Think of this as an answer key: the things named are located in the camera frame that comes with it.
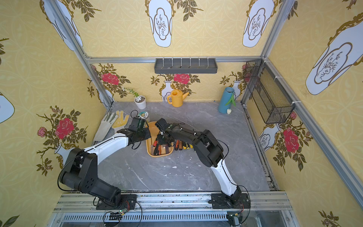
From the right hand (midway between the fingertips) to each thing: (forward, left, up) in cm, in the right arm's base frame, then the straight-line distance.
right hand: (165, 137), depth 98 cm
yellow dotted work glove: (+11, +36, 0) cm, 38 cm away
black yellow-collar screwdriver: (-7, -14, +1) cm, 15 cm away
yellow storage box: (-9, +6, +1) cm, 11 cm away
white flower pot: (+26, +22, +8) cm, 35 cm away
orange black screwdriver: (-5, -8, -1) cm, 10 cm away
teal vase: (+26, -42, +17) cm, 52 cm away
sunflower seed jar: (+14, +17, +6) cm, 23 cm away
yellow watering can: (+31, -5, +8) cm, 33 cm away
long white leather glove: (+7, +46, -1) cm, 47 cm away
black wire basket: (+7, -60, +30) cm, 67 cm away
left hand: (-1, +14, +6) cm, 15 cm away
